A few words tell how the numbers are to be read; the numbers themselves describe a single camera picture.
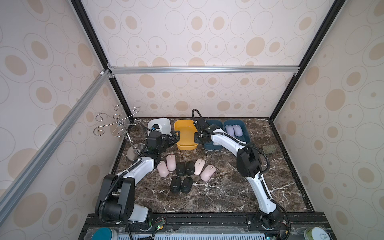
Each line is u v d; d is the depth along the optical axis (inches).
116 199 16.8
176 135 30.7
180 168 35.6
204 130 29.9
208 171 34.9
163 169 35.4
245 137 41.7
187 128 42.6
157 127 31.0
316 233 26.1
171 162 36.5
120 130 30.2
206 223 29.3
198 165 36.2
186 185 32.8
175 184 33.5
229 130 43.0
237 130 43.0
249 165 23.6
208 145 39.4
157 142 26.0
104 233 25.5
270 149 38.6
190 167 35.3
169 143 30.6
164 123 44.4
